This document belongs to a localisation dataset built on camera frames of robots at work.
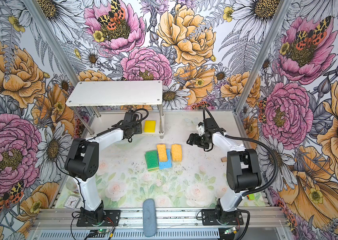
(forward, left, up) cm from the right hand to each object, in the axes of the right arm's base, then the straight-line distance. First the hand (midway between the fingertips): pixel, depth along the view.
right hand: (192, 146), depth 92 cm
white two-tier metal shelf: (+19, +43, +27) cm, 54 cm away
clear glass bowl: (-18, +68, -7) cm, 71 cm away
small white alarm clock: (-27, +64, -6) cm, 70 cm away
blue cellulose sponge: (-9, +16, -5) cm, 19 cm away
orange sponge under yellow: (-1, +10, -5) cm, 11 cm away
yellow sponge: (+16, +27, +1) cm, 31 cm away
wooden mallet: (-6, -19, -6) cm, 21 cm away
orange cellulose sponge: (-2, +18, -2) cm, 18 cm away
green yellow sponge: (-6, +25, -4) cm, 26 cm away
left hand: (+13, +36, 0) cm, 38 cm away
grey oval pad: (-36, +24, -4) cm, 43 cm away
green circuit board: (-40, +48, -9) cm, 63 cm away
